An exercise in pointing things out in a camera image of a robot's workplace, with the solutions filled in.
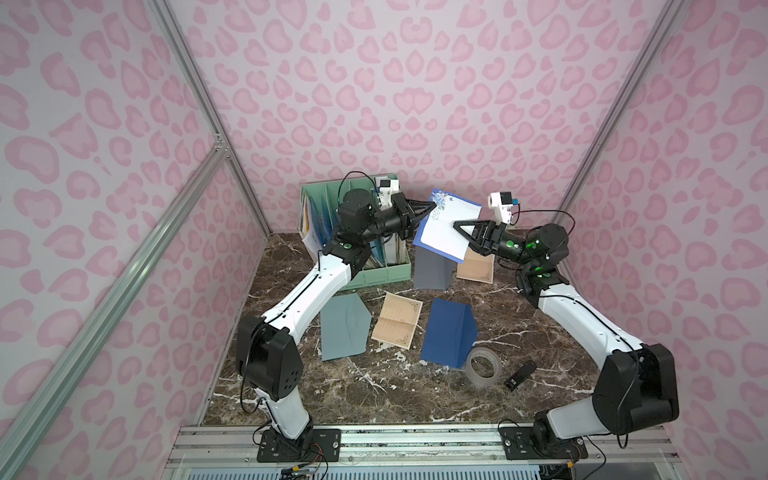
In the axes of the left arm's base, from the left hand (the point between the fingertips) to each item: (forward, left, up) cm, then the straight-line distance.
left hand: (437, 201), depth 66 cm
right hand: (-5, -3, -4) cm, 8 cm away
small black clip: (-24, -25, -41) cm, 54 cm away
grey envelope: (+12, -4, -42) cm, 44 cm away
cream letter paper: (-7, +9, -44) cm, 45 cm away
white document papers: (+9, +35, -18) cm, 40 cm away
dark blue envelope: (-11, -8, -44) cm, 46 cm away
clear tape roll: (-21, -15, -43) cm, 51 cm away
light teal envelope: (-8, +26, -44) cm, 52 cm away
